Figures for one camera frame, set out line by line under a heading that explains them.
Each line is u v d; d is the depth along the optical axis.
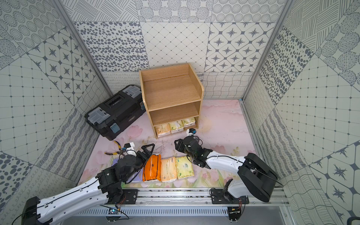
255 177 0.43
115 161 0.83
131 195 0.74
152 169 0.76
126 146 0.71
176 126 0.95
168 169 0.79
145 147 0.69
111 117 0.87
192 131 0.78
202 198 0.76
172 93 0.80
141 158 0.67
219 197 0.73
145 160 0.67
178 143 0.77
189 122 0.98
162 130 0.94
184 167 0.80
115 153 0.89
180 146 0.74
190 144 0.63
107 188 0.55
